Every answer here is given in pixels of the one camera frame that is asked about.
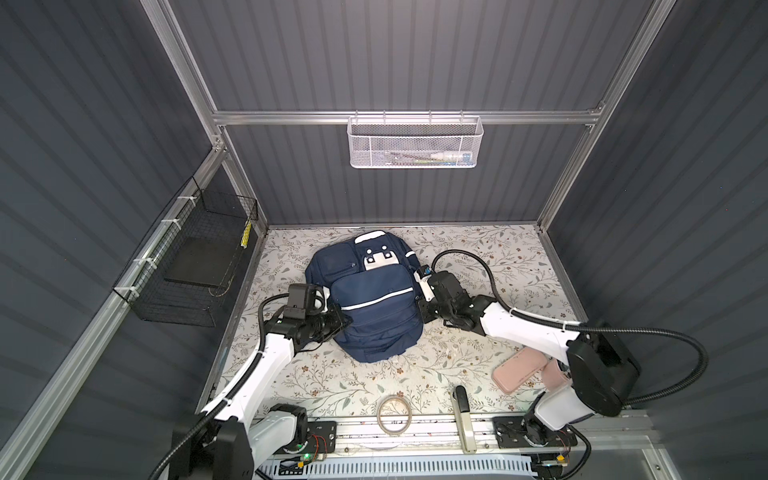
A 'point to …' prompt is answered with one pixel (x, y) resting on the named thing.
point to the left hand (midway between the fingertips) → (352, 318)
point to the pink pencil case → (518, 368)
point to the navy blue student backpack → (375, 278)
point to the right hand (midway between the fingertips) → (420, 303)
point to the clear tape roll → (394, 415)
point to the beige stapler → (464, 420)
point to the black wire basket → (186, 269)
